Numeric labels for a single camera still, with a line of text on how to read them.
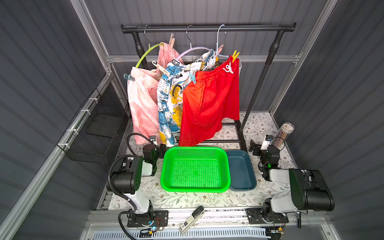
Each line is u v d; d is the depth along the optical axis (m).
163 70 0.56
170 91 0.63
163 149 0.89
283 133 0.88
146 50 0.61
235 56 0.71
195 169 0.91
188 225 0.69
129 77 0.53
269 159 0.71
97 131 0.78
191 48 0.60
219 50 0.73
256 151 0.83
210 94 0.70
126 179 0.48
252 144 0.85
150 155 0.75
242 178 1.03
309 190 0.45
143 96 0.64
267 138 0.78
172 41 0.71
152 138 0.85
